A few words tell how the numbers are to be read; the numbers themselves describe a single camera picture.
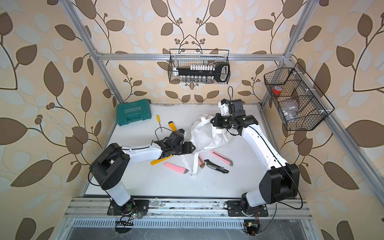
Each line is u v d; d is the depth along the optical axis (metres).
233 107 0.63
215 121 0.69
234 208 0.74
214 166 0.88
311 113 0.72
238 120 0.57
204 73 0.85
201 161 0.88
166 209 0.75
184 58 0.91
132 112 1.11
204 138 0.98
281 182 0.41
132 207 0.68
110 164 0.52
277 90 0.87
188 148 0.80
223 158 0.91
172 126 1.07
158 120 1.11
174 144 0.72
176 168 0.87
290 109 0.73
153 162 0.89
